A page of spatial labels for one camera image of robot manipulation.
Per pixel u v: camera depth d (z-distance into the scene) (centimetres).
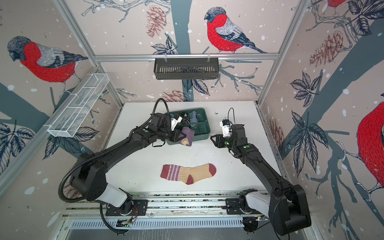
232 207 73
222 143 73
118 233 67
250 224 72
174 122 76
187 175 84
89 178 43
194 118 103
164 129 71
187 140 80
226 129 75
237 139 63
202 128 104
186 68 106
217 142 73
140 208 73
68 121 71
